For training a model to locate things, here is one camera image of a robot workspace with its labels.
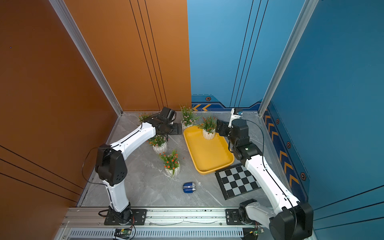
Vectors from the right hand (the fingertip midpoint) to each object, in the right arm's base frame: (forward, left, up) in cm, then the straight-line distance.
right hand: (224, 121), depth 77 cm
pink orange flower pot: (-2, +37, -17) cm, 41 cm away
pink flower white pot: (+15, +20, -13) cm, 28 cm away
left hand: (+6, +27, -13) cm, 30 cm away
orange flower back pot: (+14, +49, -11) cm, 53 cm away
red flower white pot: (+11, +7, -16) cm, 21 cm away
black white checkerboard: (-22, -7, -25) cm, 34 cm away
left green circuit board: (-45, +50, -31) cm, 74 cm away
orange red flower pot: (-18, +27, -12) cm, 35 cm away
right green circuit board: (-44, -14, -29) cm, 55 cm away
